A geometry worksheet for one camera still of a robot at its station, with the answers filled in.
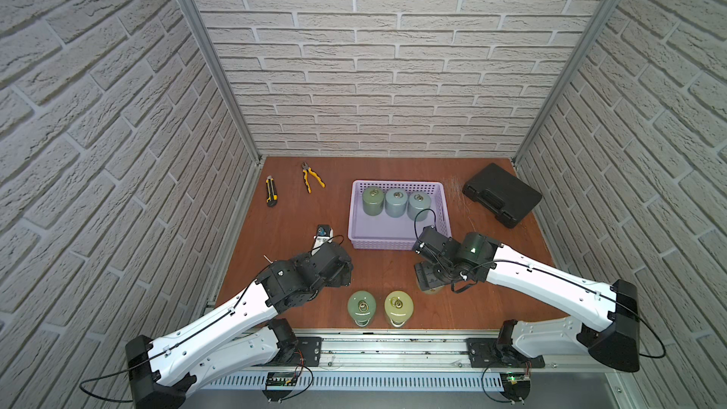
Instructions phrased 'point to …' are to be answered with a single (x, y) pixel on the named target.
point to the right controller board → (516, 386)
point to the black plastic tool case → (502, 194)
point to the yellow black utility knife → (272, 191)
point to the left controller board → (279, 384)
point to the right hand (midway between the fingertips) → (434, 274)
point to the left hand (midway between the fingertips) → (338, 259)
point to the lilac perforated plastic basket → (386, 233)
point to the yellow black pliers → (305, 171)
